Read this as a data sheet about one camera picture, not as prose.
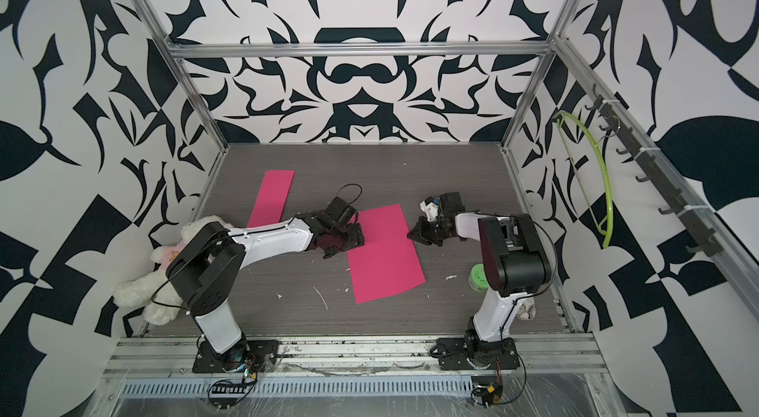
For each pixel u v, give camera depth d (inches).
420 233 33.3
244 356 27.4
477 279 32.5
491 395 28.0
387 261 36.0
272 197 41.4
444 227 32.4
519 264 19.3
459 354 29.0
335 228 28.5
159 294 29.8
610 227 26.0
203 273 18.6
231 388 28.7
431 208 36.1
